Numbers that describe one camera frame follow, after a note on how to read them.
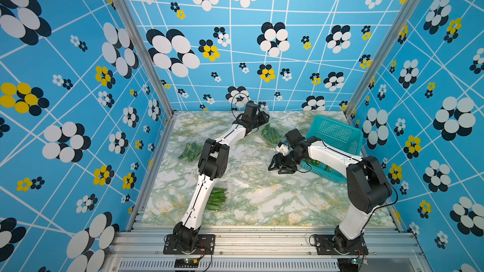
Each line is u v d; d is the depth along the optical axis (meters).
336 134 1.05
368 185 0.47
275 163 0.81
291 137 0.77
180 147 1.05
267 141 1.04
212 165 0.66
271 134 1.05
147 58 0.93
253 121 0.89
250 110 0.85
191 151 0.96
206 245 0.73
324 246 0.72
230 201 0.84
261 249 0.74
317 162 0.64
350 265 0.69
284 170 0.81
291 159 0.77
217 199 0.81
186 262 0.72
